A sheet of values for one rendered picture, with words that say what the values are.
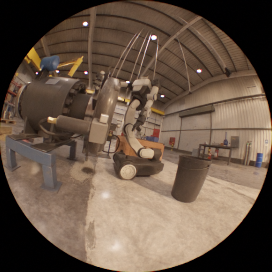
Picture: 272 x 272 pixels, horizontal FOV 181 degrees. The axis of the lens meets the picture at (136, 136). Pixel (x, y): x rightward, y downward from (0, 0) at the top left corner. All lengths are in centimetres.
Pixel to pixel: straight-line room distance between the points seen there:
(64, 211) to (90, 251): 24
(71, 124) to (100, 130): 15
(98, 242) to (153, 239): 23
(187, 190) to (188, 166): 19
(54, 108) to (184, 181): 107
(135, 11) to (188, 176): 849
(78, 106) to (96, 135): 39
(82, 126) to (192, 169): 73
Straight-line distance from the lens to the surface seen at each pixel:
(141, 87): 120
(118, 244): 45
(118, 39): 918
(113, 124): 70
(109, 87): 59
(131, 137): 100
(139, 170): 98
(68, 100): 68
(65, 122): 47
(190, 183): 71
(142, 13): 817
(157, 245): 48
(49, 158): 59
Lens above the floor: 42
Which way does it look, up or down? 3 degrees up
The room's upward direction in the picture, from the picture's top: 11 degrees clockwise
